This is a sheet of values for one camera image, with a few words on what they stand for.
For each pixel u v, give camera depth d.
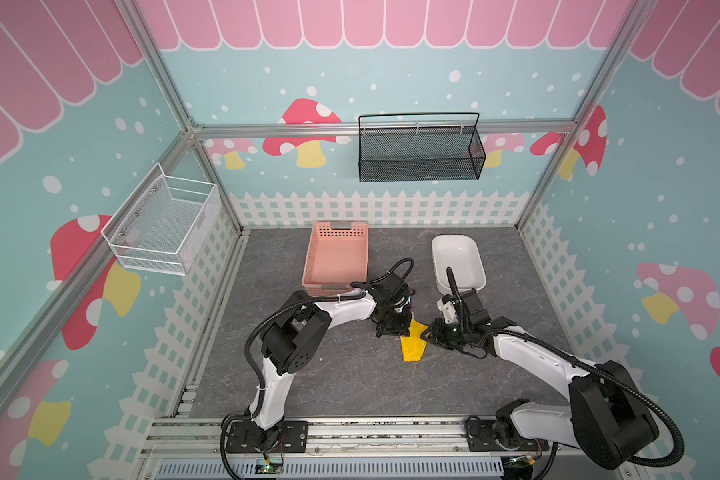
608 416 0.41
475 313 0.68
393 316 0.82
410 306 0.99
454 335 0.74
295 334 0.52
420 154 0.94
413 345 0.89
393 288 0.78
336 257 1.13
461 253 1.12
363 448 0.74
